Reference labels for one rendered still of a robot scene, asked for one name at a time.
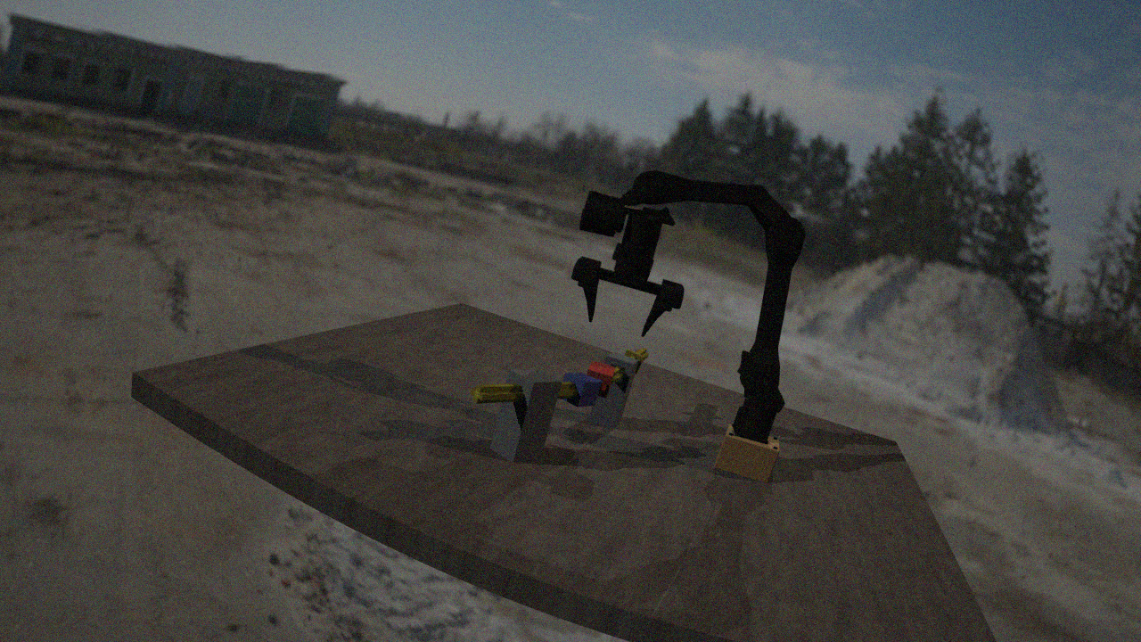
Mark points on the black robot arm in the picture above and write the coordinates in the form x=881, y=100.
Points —
x=759, y=370

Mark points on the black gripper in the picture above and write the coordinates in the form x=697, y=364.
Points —
x=632, y=270

